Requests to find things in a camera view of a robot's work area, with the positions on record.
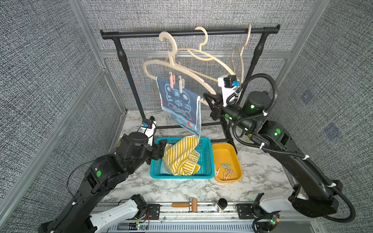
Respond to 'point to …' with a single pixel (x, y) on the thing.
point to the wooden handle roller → (183, 205)
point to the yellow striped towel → (181, 157)
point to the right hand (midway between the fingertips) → (208, 89)
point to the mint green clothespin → (226, 166)
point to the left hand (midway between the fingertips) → (163, 138)
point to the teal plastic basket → (207, 160)
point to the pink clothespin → (228, 171)
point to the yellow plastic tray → (227, 166)
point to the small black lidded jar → (221, 205)
